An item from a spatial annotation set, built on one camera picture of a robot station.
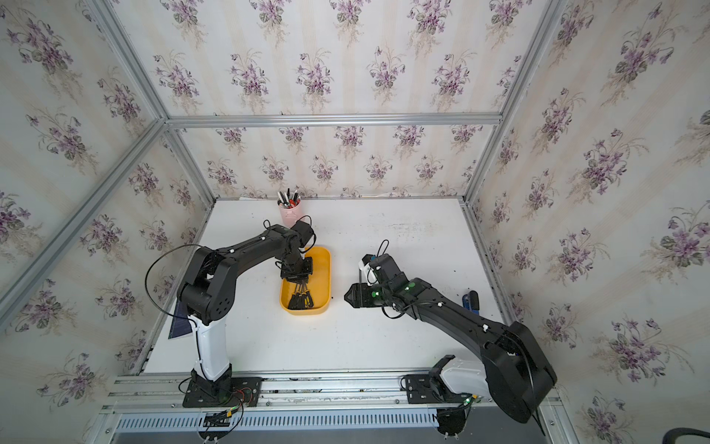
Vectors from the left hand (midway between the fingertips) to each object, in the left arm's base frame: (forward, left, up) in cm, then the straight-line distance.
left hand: (310, 281), depth 93 cm
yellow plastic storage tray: (-1, -3, -1) cm, 3 cm away
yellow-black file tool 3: (-4, +2, 0) cm, 5 cm away
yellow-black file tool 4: (-7, 0, 0) cm, 7 cm away
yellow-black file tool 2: (-2, +4, -1) cm, 5 cm away
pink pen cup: (+25, +10, +6) cm, 27 cm away
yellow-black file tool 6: (+2, -17, -1) cm, 17 cm away
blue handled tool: (-9, -52, +4) cm, 53 cm away
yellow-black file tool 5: (-6, +3, 0) cm, 6 cm away
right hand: (-10, -15, +8) cm, 20 cm away
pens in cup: (+32, +12, +8) cm, 35 cm away
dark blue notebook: (-14, +40, -3) cm, 43 cm away
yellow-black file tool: (-8, +5, 0) cm, 9 cm away
